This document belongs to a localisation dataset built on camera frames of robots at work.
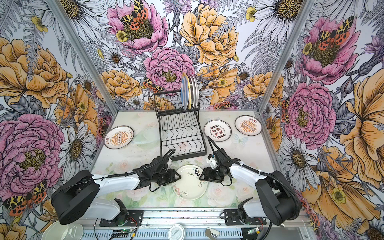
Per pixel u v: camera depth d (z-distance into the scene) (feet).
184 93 3.04
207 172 2.55
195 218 2.49
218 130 3.58
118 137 3.45
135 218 2.41
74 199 1.41
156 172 2.30
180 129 3.56
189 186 2.75
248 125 3.67
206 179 2.53
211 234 2.25
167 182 2.50
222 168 2.16
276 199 1.40
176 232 2.15
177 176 2.71
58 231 2.10
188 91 2.69
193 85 2.73
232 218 2.42
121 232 2.34
